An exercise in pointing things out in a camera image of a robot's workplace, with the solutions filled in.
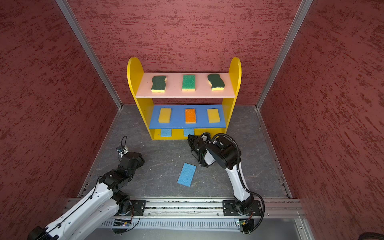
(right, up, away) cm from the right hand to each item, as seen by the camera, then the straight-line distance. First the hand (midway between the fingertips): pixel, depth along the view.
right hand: (186, 136), depth 100 cm
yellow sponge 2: (+18, +14, -6) cm, 24 cm away
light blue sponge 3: (+2, -20, -15) cm, 25 cm away
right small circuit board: (+30, -39, -28) cm, 57 cm away
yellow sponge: (-13, +14, -5) cm, 20 cm away
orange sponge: (+3, +14, -7) cm, 16 cm away
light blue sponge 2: (+2, +3, +2) cm, 4 cm away
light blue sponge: (-14, +3, +3) cm, 15 cm away
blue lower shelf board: (-5, +13, -5) cm, 15 cm away
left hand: (-27, -11, -16) cm, 33 cm away
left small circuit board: (-31, -40, -27) cm, 58 cm away
